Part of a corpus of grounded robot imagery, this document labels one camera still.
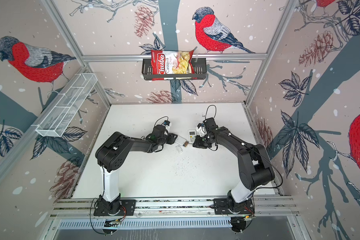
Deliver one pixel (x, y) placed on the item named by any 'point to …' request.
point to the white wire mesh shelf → (59, 114)
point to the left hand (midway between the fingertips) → (175, 136)
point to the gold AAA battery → (185, 144)
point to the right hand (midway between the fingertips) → (193, 147)
